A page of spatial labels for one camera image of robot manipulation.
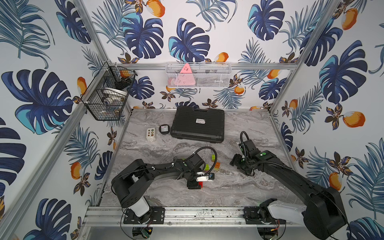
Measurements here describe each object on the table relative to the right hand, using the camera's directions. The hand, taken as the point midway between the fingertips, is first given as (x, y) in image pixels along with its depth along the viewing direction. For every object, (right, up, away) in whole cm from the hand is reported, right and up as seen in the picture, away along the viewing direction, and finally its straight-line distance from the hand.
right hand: (233, 164), depth 84 cm
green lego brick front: (-16, +2, -11) cm, 20 cm away
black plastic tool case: (-16, +23, +19) cm, 33 cm away
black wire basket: (-70, +37, -1) cm, 79 cm away
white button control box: (-52, +16, +19) cm, 57 cm away
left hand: (-19, -8, +1) cm, 21 cm away
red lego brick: (-18, -11, 0) cm, 21 cm away
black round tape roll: (-44, +19, +22) cm, 53 cm away
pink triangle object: (-27, +51, +6) cm, 58 cm away
